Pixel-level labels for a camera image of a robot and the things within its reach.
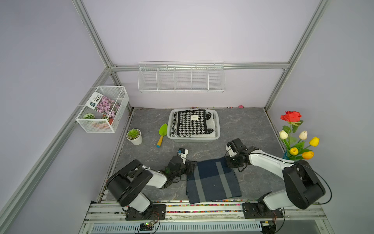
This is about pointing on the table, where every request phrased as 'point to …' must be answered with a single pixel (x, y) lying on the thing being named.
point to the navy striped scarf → (212, 180)
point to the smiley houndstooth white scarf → (210, 130)
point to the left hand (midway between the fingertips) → (195, 166)
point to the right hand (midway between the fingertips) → (226, 162)
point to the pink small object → (241, 107)
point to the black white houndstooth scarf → (192, 122)
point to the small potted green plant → (134, 135)
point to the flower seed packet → (102, 104)
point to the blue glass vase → (285, 156)
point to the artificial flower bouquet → (296, 148)
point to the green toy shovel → (162, 131)
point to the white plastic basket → (194, 140)
